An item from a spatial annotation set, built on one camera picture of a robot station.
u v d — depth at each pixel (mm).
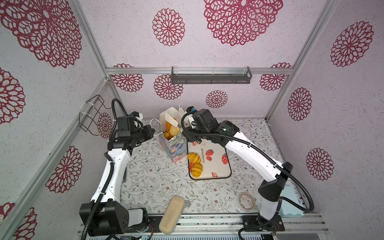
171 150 834
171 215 731
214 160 977
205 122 525
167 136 895
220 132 481
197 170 893
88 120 756
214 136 493
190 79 880
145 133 674
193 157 928
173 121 713
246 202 814
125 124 566
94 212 365
